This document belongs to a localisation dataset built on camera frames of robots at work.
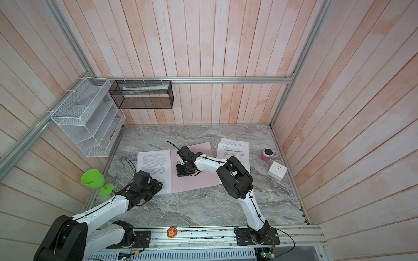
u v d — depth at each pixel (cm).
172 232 76
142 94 104
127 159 103
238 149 107
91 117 74
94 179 76
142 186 70
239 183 55
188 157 77
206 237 76
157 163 99
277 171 93
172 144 84
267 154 98
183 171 84
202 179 93
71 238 41
